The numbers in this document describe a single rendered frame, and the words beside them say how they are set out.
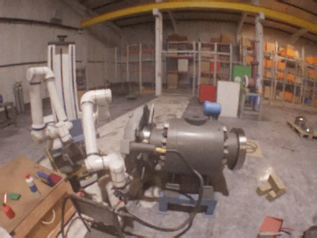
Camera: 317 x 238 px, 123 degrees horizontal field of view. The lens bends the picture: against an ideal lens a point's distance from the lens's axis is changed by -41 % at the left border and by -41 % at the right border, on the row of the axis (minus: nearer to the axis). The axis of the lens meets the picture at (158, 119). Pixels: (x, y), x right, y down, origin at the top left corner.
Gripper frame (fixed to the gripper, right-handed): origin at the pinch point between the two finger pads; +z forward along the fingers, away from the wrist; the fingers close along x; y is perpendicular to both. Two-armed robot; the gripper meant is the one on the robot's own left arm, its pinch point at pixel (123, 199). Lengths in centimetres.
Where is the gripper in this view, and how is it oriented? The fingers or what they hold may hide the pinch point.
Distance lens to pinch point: 113.5
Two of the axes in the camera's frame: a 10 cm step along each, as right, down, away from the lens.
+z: 0.0, 9.5, 3.0
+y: -6.4, 2.3, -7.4
